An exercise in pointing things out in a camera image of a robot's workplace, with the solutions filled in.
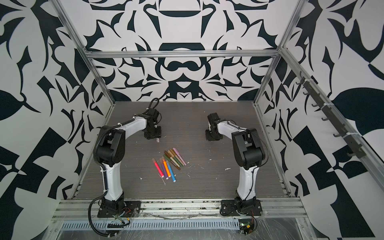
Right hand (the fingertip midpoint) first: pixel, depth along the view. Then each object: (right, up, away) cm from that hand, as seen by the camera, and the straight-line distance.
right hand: (211, 136), depth 100 cm
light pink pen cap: (-35, -3, -1) cm, 35 cm away
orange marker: (-27, -17, -13) cm, 35 cm away
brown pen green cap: (-26, -13, -10) cm, 31 cm away
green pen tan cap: (-23, -12, -9) cm, 28 cm away
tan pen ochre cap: (-26, -8, -6) cm, 28 cm away
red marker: (-32, -17, -13) cm, 39 cm away
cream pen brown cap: (-29, -10, -6) cm, 31 cm away
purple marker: (-27, -20, -15) cm, 37 cm away
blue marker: (-24, -18, -14) cm, 34 cm away
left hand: (-35, +2, 0) cm, 35 cm away
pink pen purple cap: (-18, -14, -11) cm, 25 cm away
